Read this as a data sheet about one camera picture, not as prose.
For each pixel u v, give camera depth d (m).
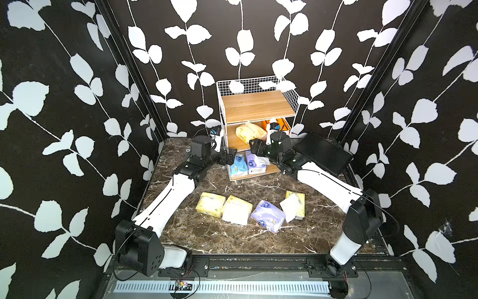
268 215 0.83
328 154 1.11
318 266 0.74
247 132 0.85
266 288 0.70
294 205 0.86
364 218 0.44
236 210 0.86
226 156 0.70
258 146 0.72
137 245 0.40
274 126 0.71
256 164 0.98
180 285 0.70
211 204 0.88
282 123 0.84
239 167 0.99
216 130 0.67
